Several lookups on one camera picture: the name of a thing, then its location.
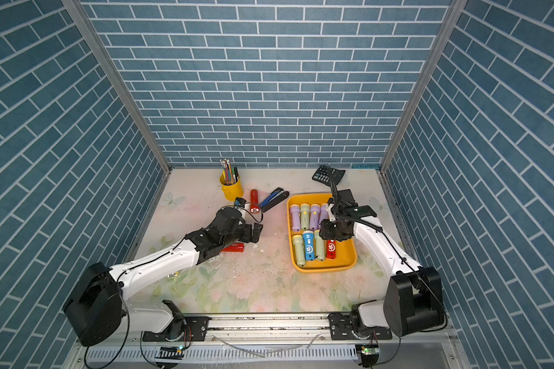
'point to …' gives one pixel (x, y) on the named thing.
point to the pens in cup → (230, 174)
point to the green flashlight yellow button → (305, 208)
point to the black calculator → (322, 175)
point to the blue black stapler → (277, 196)
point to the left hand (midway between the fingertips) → (258, 225)
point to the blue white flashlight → (308, 241)
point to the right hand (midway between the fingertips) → (327, 233)
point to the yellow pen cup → (231, 191)
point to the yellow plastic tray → (346, 255)
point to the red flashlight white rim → (331, 250)
